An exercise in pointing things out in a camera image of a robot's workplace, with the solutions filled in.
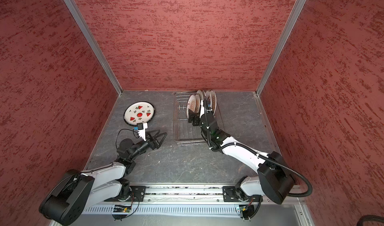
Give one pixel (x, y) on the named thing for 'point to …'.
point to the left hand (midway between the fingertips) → (164, 134)
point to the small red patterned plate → (193, 103)
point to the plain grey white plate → (201, 94)
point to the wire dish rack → (186, 134)
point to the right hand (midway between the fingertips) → (195, 112)
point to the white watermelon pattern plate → (139, 112)
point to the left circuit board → (120, 208)
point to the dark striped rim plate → (124, 119)
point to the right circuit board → (246, 211)
